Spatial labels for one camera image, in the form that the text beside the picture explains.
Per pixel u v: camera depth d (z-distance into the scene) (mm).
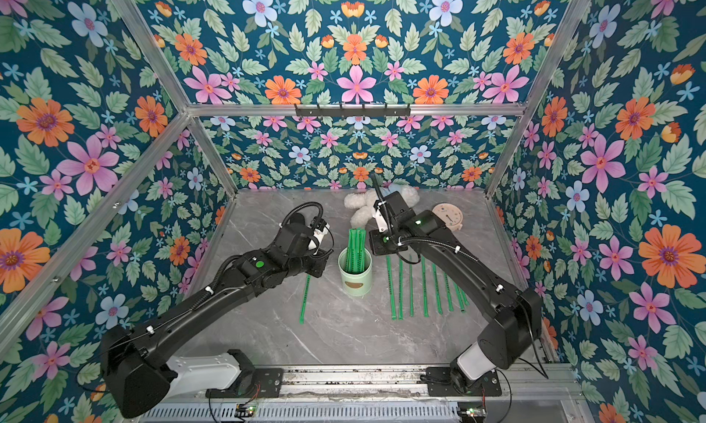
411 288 921
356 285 836
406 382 750
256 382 679
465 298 482
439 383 715
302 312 863
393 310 862
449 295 906
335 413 766
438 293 907
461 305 884
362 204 1082
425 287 912
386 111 907
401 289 909
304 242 587
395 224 577
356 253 840
